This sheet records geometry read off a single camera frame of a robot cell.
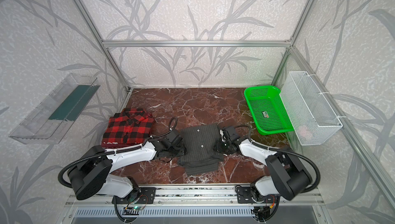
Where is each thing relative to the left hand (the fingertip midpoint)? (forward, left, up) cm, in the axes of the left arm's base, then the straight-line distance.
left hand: (187, 147), depth 87 cm
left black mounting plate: (-23, +18, -1) cm, 30 cm away
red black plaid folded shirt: (+12, +36, +2) cm, 38 cm away
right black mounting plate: (-23, -30, 0) cm, 38 cm away
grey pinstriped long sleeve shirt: (-3, -8, +1) cm, 8 cm away
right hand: (+3, -16, -1) cm, 16 cm away
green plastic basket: (+29, -55, -3) cm, 62 cm away
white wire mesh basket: (+1, -53, +33) cm, 63 cm away
